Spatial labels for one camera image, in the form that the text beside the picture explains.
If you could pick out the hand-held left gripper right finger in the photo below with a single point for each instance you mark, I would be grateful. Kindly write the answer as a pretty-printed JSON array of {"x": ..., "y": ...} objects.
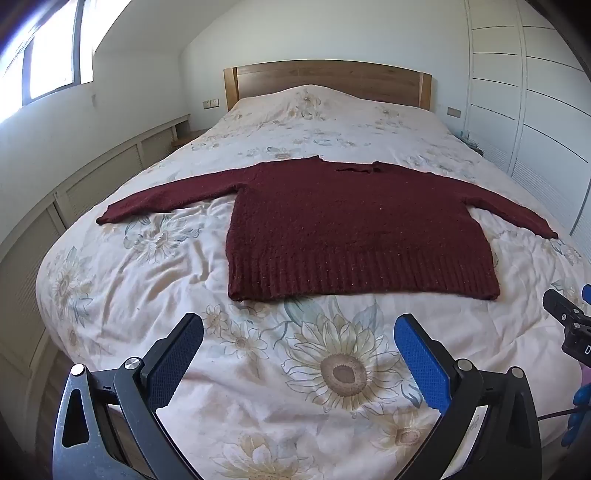
[{"x": 422, "y": 364}]

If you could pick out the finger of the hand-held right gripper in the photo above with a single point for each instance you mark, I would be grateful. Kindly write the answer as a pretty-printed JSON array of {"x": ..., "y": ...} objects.
[{"x": 561, "y": 307}]

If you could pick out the wooden headboard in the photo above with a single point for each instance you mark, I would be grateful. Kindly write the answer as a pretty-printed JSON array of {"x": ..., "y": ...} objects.
[{"x": 323, "y": 78}]

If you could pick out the person's right hand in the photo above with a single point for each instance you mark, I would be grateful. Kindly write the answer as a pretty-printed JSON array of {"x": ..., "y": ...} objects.
[{"x": 582, "y": 397}]

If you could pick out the white wardrobe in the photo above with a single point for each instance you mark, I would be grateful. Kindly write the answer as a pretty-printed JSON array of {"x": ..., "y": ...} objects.
[{"x": 531, "y": 92}]

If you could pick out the wall switch panel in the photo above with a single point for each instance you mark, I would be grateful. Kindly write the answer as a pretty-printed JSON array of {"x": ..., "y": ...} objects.
[
  {"x": 211, "y": 104},
  {"x": 454, "y": 111}
]

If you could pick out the bed with floral duvet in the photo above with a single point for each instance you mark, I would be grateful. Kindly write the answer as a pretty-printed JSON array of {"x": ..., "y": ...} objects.
[{"x": 277, "y": 360}]

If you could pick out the maroon knitted sweater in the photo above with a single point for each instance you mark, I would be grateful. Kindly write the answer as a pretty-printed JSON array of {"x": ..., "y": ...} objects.
[{"x": 341, "y": 230}]

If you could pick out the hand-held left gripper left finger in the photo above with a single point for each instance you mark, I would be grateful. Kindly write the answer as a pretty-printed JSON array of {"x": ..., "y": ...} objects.
[{"x": 178, "y": 355}]

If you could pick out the wooden nightstand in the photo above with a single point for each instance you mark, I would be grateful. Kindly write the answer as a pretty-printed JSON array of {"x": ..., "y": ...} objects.
[{"x": 184, "y": 138}]

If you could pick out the window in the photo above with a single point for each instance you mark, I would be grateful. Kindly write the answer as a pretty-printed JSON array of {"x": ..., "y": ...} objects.
[{"x": 51, "y": 55}]

